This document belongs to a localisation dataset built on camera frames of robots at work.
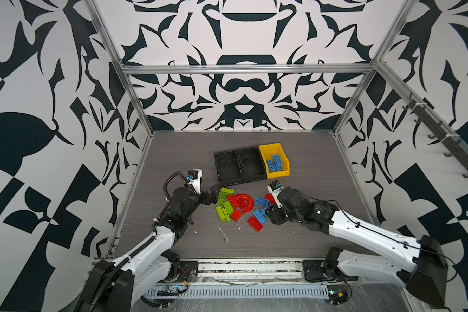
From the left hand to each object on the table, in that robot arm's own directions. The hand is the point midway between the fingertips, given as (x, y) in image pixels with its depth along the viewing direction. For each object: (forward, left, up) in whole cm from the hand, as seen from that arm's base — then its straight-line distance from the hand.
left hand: (210, 178), depth 81 cm
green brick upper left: (-1, -4, -14) cm, 15 cm away
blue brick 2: (+15, -33, -13) cm, 39 cm away
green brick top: (+2, -7, -15) cm, 16 cm away
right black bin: (+17, -20, -16) cm, 30 cm away
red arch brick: (-4, -15, -15) cm, 22 cm away
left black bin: (+14, -8, -13) cm, 20 cm away
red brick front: (-14, -19, -16) cm, 28 cm away
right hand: (-12, -24, -5) cm, 27 cm away
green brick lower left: (-10, -5, -14) cm, 18 cm away
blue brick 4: (-11, -21, -15) cm, 28 cm away
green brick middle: (-6, -7, -16) cm, 19 cm away
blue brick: (+14, -30, -14) cm, 36 cm away
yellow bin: (+24, -29, -14) cm, 40 cm away
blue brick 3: (-4, -22, -15) cm, 27 cm away
